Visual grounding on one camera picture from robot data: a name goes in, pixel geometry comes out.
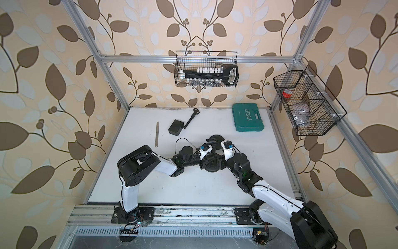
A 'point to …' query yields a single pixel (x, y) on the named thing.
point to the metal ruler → (157, 134)
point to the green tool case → (247, 117)
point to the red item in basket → (286, 95)
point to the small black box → (176, 127)
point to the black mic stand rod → (214, 147)
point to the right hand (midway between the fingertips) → (217, 150)
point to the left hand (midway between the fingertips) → (212, 152)
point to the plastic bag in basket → (301, 116)
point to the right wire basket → (305, 96)
